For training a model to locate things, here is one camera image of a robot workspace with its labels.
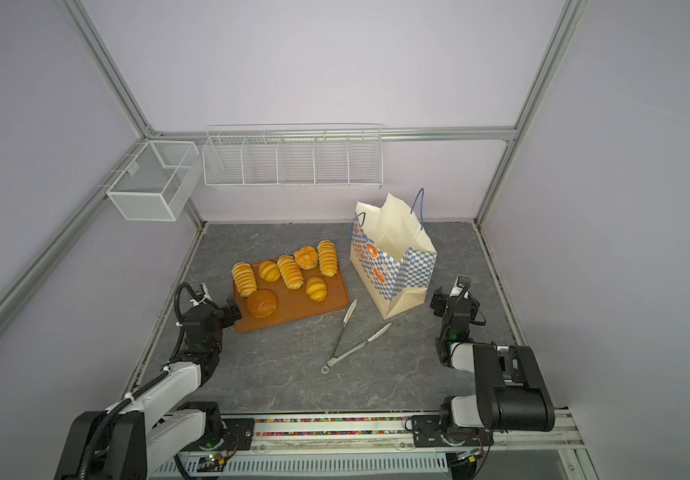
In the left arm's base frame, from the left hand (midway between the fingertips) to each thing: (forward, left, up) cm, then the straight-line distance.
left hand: (217, 303), depth 87 cm
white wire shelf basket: (+43, -23, +20) cm, 53 cm away
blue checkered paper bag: (+2, -50, +17) cm, 53 cm away
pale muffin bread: (+20, -25, -5) cm, 32 cm away
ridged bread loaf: (+14, -19, -7) cm, 25 cm away
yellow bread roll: (+15, -12, -6) cm, 20 cm away
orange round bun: (+2, -11, -6) cm, 13 cm away
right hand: (-1, -72, -1) cm, 72 cm away
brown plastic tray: (+4, -20, -9) cm, 22 cm away
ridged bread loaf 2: (+12, -4, -6) cm, 14 cm away
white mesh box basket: (+39, +23, +15) cm, 48 cm away
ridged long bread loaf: (+19, -32, -6) cm, 38 cm away
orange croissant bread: (+7, -28, -7) cm, 30 cm away
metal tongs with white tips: (-16, -33, -8) cm, 38 cm away
